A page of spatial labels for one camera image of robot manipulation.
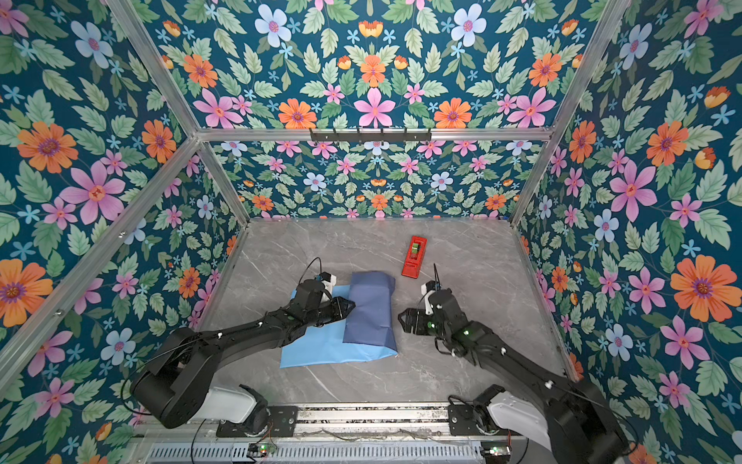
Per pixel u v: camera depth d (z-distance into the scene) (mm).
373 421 750
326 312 761
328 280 820
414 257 1018
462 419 733
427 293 779
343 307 782
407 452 767
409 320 734
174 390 427
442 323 631
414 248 1018
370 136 932
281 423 735
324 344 873
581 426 401
